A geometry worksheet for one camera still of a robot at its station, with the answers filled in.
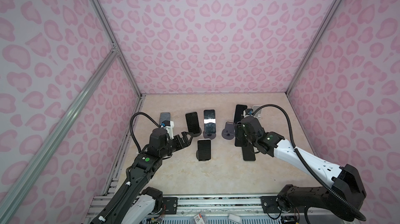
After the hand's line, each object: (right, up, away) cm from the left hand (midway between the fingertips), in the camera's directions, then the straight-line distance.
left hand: (188, 135), depth 76 cm
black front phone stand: (+3, -14, +14) cm, 20 cm away
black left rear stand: (+2, -4, +22) cm, 23 cm away
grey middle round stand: (+11, -5, +22) cm, 25 cm away
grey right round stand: (+22, -2, +19) cm, 29 cm away
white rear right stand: (+43, +9, +28) cm, 52 cm away
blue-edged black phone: (+25, -1, -3) cm, 25 cm away
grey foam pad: (-19, +7, +28) cm, 35 cm away
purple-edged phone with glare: (+11, +5, +18) cm, 21 cm away
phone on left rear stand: (0, +6, +17) cm, 18 cm away
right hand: (+27, +3, +6) cm, 27 cm away
